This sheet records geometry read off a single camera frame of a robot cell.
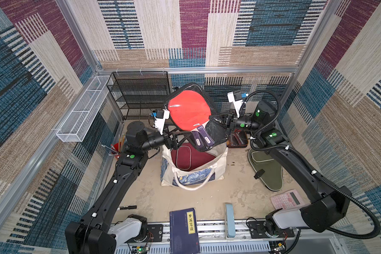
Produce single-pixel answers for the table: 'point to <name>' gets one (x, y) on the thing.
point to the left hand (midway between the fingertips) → (185, 130)
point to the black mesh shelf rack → (139, 94)
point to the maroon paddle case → (186, 156)
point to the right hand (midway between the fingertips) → (212, 119)
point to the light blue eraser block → (230, 219)
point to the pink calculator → (288, 200)
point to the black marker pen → (127, 207)
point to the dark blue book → (183, 233)
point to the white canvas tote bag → (198, 179)
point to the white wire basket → (75, 127)
